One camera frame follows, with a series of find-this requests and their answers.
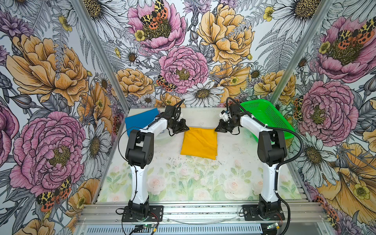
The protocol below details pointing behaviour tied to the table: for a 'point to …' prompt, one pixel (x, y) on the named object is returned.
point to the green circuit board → (147, 225)
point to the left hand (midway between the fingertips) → (188, 131)
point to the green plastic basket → (266, 114)
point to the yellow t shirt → (200, 142)
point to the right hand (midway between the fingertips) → (217, 132)
